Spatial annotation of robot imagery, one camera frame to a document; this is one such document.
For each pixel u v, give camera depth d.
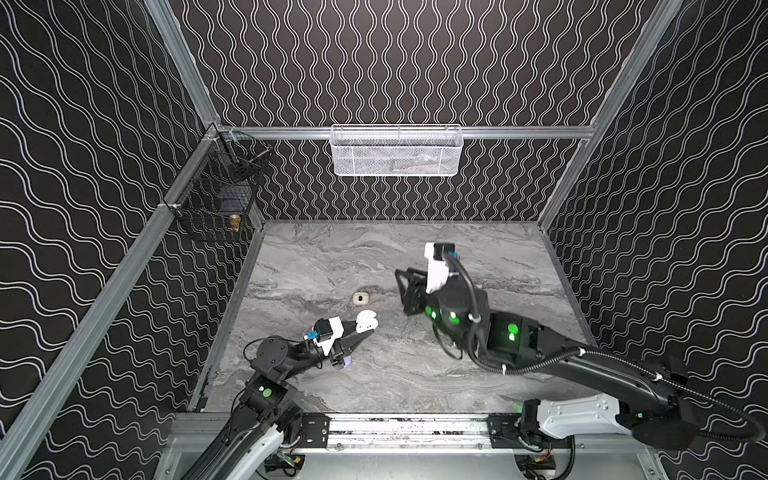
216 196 0.93
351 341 0.59
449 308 0.43
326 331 0.53
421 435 0.76
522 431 0.66
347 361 0.86
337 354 0.59
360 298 0.97
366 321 0.62
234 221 0.82
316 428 0.75
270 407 0.55
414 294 0.52
